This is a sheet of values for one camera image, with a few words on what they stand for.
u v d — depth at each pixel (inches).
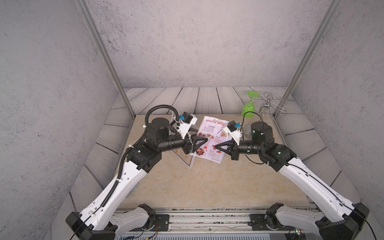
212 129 24.1
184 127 20.5
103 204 15.1
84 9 27.7
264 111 35.8
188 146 20.9
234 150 22.2
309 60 34.9
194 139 21.0
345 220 14.5
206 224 29.1
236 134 22.5
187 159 35.3
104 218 14.7
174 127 20.5
